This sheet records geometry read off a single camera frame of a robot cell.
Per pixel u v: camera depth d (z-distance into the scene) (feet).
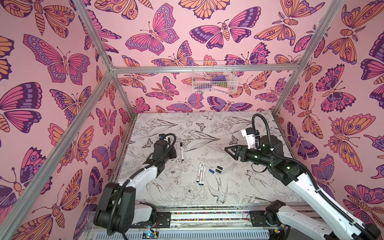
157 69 5.75
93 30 2.50
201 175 2.87
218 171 2.95
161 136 2.60
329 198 1.38
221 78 3.08
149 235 2.37
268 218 2.18
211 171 2.95
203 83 3.48
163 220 2.41
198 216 2.46
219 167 3.01
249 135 2.05
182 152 3.19
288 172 1.60
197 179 2.82
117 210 1.37
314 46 2.68
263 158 1.86
